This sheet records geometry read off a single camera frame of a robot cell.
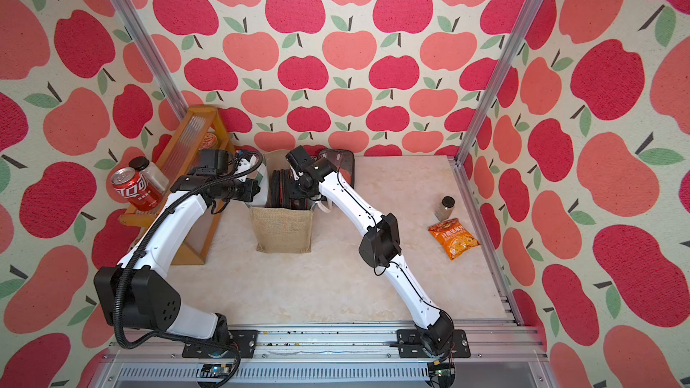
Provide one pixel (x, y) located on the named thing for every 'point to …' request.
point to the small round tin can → (209, 141)
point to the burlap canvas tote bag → (283, 230)
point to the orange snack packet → (455, 238)
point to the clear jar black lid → (157, 180)
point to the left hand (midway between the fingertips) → (259, 190)
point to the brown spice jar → (446, 208)
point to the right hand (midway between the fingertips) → (294, 195)
